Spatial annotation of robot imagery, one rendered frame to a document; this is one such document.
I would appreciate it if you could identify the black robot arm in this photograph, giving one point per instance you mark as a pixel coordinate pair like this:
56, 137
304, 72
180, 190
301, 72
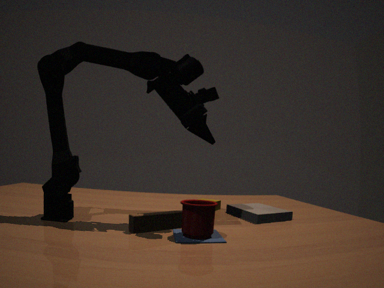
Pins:
58, 204

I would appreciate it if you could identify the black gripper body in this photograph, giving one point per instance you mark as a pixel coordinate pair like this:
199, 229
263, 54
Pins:
185, 108

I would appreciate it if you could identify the yellow rectangular block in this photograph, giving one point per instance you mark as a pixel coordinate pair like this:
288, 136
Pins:
217, 201

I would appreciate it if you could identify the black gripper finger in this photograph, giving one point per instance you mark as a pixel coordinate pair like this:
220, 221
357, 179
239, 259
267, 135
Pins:
201, 129

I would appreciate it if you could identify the dark red cup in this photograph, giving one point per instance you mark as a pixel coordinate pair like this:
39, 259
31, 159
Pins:
198, 218

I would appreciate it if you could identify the dark brown long bar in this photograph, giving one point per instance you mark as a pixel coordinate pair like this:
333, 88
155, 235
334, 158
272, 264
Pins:
155, 221

